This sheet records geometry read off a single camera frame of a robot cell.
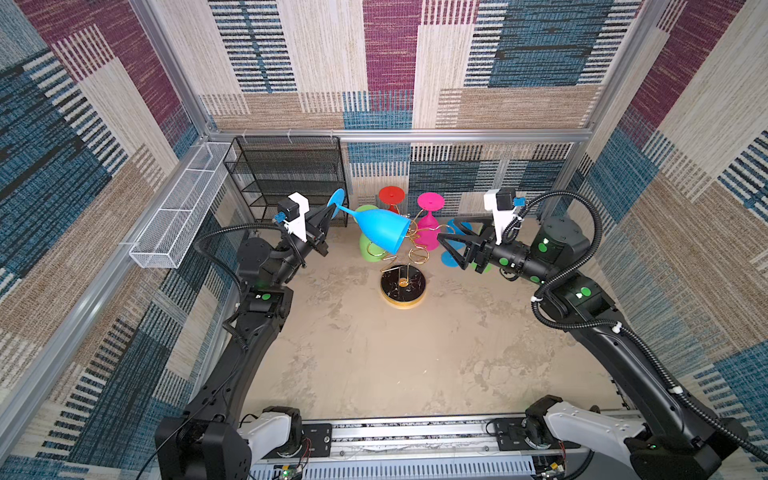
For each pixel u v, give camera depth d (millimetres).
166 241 689
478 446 737
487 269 558
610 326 432
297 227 545
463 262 534
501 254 528
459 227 619
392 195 856
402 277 997
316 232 578
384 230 661
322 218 604
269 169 1051
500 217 507
